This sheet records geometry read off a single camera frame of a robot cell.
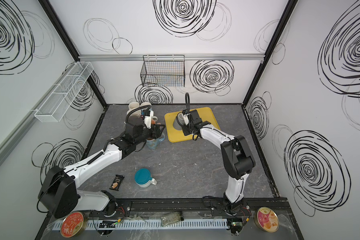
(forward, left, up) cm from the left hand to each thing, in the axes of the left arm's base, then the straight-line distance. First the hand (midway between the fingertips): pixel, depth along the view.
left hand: (163, 125), depth 80 cm
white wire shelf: (0, +52, +12) cm, 54 cm away
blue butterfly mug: (-3, +7, -15) cm, 16 cm away
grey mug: (+2, -9, +1) cm, 9 cm away
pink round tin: (-39, -51, -18) cm, 67 cm away
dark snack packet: (-25, +25, -21) cm, 41 cm away
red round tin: (-44, +37, -17) cm, 60 cm away
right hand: (+8, -11, -12) cm, 18 cm away
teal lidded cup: (-24, +9, -14) cm, 29 cm away
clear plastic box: (-40, -7, -18) cm, 44 cm away
